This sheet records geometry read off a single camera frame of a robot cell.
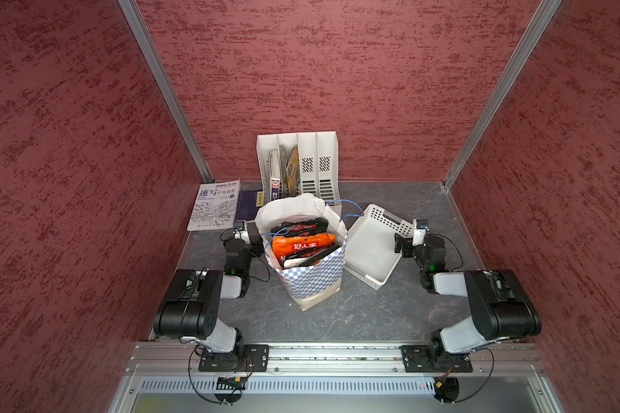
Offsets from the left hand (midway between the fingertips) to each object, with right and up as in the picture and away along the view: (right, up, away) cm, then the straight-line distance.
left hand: (249, 236), depth 94 cm
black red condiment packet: (+21, +5, -15) cm, 26 cm away
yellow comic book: (+16, +25, +9) cm, 31 cm away
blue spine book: (+10, +23, -4) cm, 25 cm away
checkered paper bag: (+25, -11, -21) cm, 34 cm away
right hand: (+60, 0, +1) cm, 60 cm away
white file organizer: (+18, +31, +20) cm, 41 cm away
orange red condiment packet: (+19, +1, -22) cm, 29 cm away
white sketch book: (-19, +12, +16) cm, 27 cm away
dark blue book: (-5, +12, +16) cm, 21 cm away
